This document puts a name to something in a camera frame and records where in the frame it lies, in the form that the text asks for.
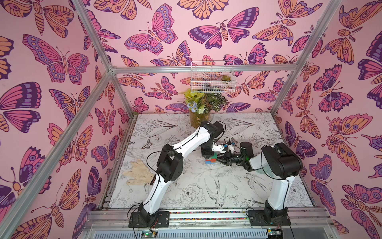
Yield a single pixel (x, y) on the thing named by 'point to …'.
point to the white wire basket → (213, 76)
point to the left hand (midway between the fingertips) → (208, 153)
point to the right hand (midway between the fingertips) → (217, 158)
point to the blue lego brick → (209, 162)
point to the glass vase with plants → (199, 105)
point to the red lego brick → (213, 160)
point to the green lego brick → (215, 156)
